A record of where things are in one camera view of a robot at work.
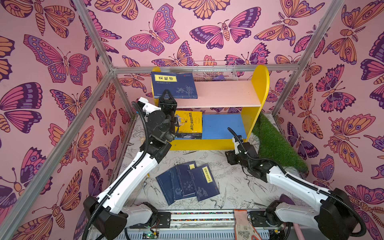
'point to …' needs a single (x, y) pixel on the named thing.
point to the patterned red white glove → (243, 229)
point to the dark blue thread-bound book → (169, 184)
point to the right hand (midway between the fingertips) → (229, 150)
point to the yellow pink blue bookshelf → (219, 115)
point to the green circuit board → (148, 235)
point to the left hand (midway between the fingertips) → (170, 86)
